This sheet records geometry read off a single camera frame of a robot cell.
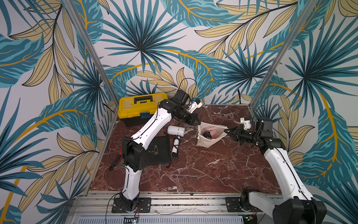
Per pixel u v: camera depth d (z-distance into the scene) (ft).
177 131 3.12
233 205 2.39
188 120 2.31
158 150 3.05
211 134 2.79
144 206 2.41
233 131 2.17
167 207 2.41
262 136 1.92
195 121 2.28
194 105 2.40
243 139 2.20
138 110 3.06
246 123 2.35
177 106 2.06
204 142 2.60
